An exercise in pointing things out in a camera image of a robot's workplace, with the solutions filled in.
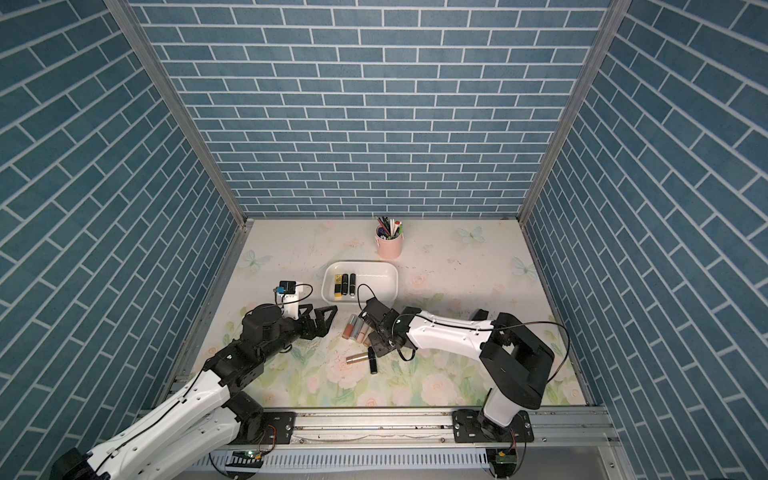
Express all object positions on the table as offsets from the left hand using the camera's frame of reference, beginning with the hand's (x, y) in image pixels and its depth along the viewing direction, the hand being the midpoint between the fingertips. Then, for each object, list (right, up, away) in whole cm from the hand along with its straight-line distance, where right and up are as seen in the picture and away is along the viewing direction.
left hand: (332, 310), depth 77 cm
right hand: (+12, -11, +8) cm, 18 cm away
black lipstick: (-1, +4, +23) cm, 23 cm away
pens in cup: (+14, +23, +28) cm, 38 cm away
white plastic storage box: (+3, +5, +24) cm, 25 cm away
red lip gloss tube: (+2, -8, +12) cm, 15 cm away
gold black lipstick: (-3, +3, +21) cm, 22 cm away
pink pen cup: (+14, +16, +27) cm, 34 cm away
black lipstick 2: (+2, +2, +21) cm, 22 cm away
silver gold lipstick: (+5, -15, +7) cm, 18 cm away
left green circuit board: (-20, -35, -5) cm, 41 cm away
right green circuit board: (+44, -36, -4) cm, 57 cm away
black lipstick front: (+10, -16, +7) cm, 20 cm away
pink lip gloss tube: (+6, -10, +12) cm, 17 cm away
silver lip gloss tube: (+5, -8, +14) cm, 17 cm away
